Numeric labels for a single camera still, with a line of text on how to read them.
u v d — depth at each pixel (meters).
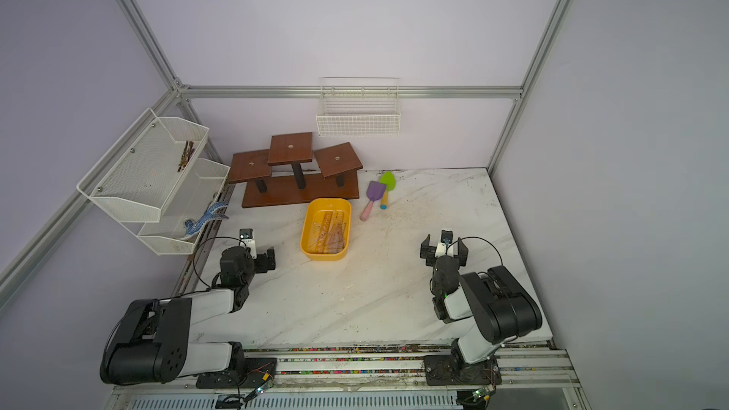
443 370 0.73
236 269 0.70
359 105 0.96
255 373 0.73
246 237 0.80
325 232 1.01
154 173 0.81
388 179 1.19
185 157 0.82
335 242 0.98
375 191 1.15
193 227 0.83
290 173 1.07
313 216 1.07
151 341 0.43
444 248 0.77
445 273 0.69
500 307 0.46
